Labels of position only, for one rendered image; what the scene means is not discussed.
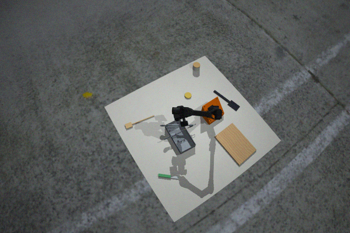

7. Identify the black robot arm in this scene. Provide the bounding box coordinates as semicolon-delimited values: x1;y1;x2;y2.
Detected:
172;105;222;121

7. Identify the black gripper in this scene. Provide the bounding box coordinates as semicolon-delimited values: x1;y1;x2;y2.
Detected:
180;117;188;127

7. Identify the yellow flat disc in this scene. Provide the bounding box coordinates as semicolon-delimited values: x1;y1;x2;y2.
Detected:
185;92;192;99

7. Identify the black kitchen knife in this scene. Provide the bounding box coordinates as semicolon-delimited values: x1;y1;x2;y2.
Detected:
214;90;240;111

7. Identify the grey cylindrical jar with tan lid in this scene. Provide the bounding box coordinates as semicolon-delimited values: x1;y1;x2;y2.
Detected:
193;62;200;71

